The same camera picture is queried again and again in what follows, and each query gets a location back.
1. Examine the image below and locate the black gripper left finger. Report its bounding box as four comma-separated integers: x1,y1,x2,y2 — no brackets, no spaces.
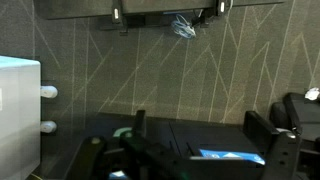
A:
66,109,148,180

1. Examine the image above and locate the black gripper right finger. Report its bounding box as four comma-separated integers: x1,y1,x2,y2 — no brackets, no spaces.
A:
242,110,303,180

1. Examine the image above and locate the white round cabinet knob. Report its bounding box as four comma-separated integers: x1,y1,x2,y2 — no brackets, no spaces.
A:
40,120,58,134
40,85,59,99

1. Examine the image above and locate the small white crumpled item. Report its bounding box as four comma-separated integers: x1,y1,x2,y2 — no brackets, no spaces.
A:
304,86,320,101

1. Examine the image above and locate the white appliance with knobs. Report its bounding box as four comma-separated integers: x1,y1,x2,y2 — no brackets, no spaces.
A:
0,55,42,180

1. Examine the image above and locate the dark desk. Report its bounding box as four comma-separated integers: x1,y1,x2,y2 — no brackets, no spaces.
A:
33,0,285,21

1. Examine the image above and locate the black desk bracket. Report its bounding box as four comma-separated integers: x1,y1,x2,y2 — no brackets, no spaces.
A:
199,0,232,28
110,0,130,35

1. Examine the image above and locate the blue coiled cable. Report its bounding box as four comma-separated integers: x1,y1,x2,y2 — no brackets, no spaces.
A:
171,13,197,40

